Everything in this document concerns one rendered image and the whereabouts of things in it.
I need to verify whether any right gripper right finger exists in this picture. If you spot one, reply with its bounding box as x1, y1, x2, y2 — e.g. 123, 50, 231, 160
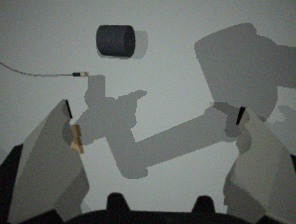
223, 107, 296, 224

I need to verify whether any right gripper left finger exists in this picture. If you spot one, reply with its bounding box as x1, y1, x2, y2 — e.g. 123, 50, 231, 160
0, 100, 90, 224

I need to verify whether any black and white cable plug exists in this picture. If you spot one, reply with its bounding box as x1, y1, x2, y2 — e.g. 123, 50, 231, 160
72, 72, 88, 77

